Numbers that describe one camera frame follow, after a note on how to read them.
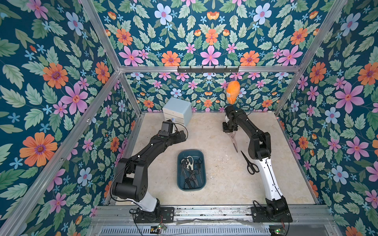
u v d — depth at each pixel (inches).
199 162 36.0
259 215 28.9
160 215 28.8
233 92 38.1
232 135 41.1
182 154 35.0
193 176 33.8
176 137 32.5
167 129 28.2
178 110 40.1
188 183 33.1
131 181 17.6
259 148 26.7
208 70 36.6
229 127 37.3
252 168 35.0
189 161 35.6
